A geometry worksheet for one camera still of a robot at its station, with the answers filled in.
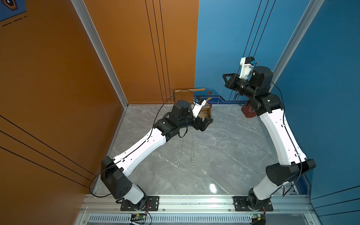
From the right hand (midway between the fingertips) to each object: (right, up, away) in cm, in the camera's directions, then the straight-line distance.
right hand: (223, 75), depth 66 cm
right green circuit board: (+19, -72, +6) cm, 74 cm away
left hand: (-8, -18, +4) cm, 20 cm away
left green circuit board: (-42, -72, +6) cm, 84 cm away
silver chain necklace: (-21, -49, +21) cm, 57 cm away
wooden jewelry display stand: (-1, -15, +50) cm, 52 cm away
